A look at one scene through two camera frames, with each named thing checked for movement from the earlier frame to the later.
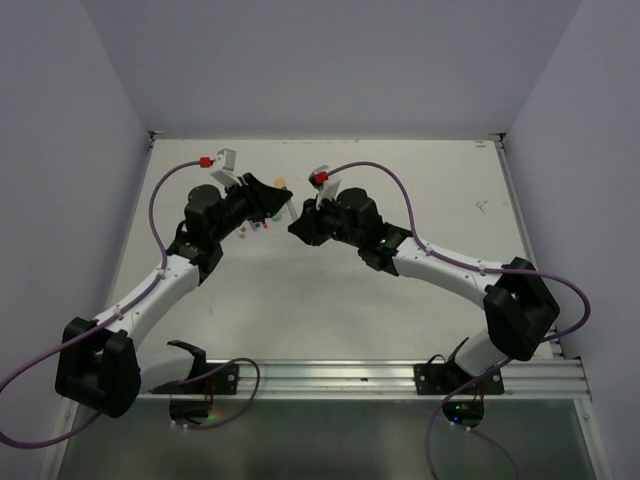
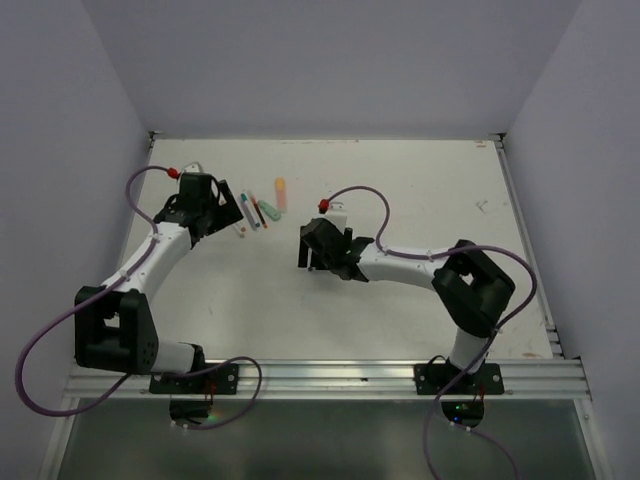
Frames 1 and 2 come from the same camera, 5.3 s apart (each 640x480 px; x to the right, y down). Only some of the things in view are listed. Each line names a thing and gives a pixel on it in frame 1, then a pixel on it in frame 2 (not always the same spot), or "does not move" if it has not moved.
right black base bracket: (449, 378) does not move
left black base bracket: (224, 381) does not move
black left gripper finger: (270, 200) → (228, 208)
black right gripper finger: (310, 232) → (303, 252)
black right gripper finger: (310, 207) → (315, 260)
